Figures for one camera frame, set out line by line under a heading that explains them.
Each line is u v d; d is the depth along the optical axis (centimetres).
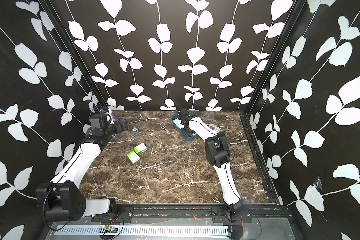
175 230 70
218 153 61
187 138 101
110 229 71
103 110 72
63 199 40
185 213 76
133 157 93
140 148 96
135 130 103
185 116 78
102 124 64
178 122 107
